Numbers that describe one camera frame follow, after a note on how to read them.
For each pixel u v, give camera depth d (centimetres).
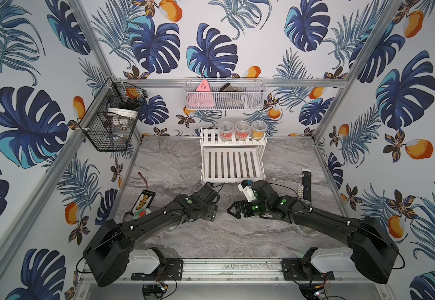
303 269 66
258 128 79
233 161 95
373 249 42
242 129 78
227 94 92
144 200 92
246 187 75
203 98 90
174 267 75
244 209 71
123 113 80
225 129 78
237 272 75
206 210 75
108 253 41
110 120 88
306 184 101
